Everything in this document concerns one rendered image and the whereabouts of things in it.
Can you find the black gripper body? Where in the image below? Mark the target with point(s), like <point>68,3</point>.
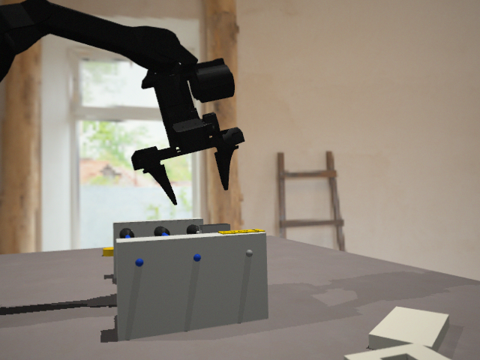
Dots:
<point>151,157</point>

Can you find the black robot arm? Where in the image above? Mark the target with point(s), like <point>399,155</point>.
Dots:
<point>156,49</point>

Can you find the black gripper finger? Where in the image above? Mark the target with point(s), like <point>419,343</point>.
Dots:
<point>160,175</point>
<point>223,158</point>

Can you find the yellow disc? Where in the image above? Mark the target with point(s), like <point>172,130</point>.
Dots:
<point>108,252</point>

